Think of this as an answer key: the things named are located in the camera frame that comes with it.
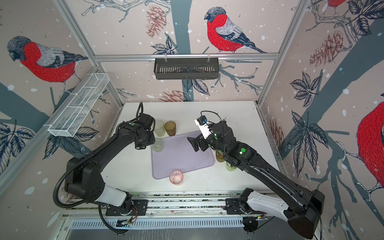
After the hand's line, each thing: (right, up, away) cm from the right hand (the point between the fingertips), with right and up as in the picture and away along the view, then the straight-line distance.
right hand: (193, 133), depth 69 cm
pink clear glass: (-10, -27, +13) cm, 31 cm away
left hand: (-25, -7, +16) cm, 30 cm away
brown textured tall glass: (-16, 0, +30) cm, 34 cm away
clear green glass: (+20, -20, +11) cm, 30 cm away
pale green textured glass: (-24, -11, +26) cm, 37 cm away
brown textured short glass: (+16, -16, +19) cm, 29 cm away
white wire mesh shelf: (-61, +9, +5) cm, 62 cm away
